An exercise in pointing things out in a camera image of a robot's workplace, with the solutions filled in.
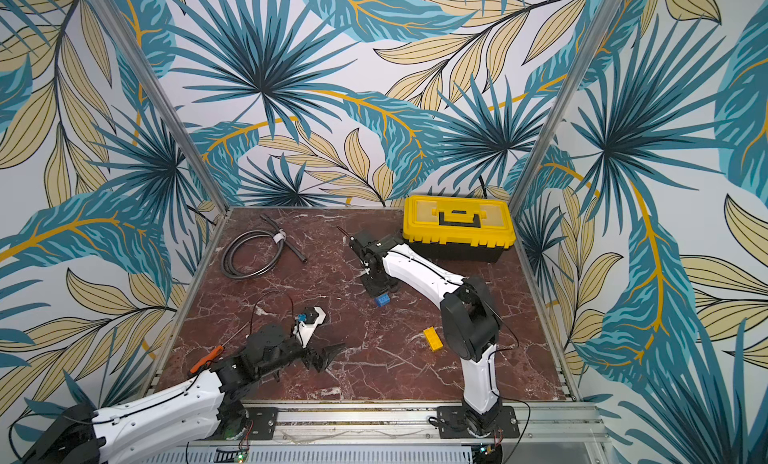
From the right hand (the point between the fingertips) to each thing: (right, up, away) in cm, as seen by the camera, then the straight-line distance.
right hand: (380, 287), depth 89 cm
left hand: (-12, -11, -11) cm, 20 cm away
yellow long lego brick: (+15, -15, -2) cm, 21 cm away
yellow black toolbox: (+24, +17, +4) cm, 30 cm away
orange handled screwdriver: (-47, -18, -6) cm, 50 cm away
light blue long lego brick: (0, -4, 0) cm, 4 cm away
